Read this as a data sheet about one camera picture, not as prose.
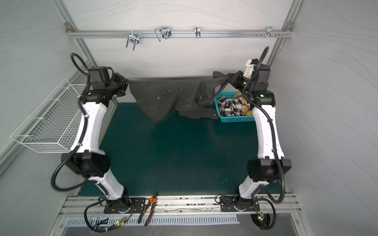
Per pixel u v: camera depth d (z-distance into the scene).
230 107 1.05
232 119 1.02
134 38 0.80
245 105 1.07
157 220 0.70
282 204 0.39
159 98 0.94
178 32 0.78
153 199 0.75
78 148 0.44
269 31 0.76
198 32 0.79
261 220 0.72
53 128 0.66
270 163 0.42
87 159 0.43
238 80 0.62
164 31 0.77
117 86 0.64
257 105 0.48
